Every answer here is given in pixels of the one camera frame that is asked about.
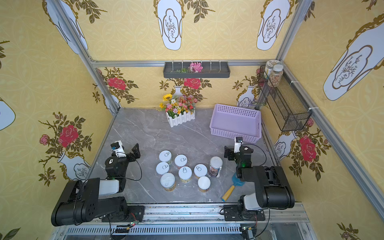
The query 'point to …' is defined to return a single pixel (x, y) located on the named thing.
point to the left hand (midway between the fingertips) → (124, 145)
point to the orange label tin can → (200, 170)
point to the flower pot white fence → (179, 110)
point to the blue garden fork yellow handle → (236, 181)
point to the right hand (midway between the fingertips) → (236, 145)
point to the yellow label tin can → (185, 174)
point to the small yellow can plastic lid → (204, 182)
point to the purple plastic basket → (231, 122)
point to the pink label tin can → (180, 160)
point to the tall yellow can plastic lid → (216, 162)
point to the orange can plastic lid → (167, 179)
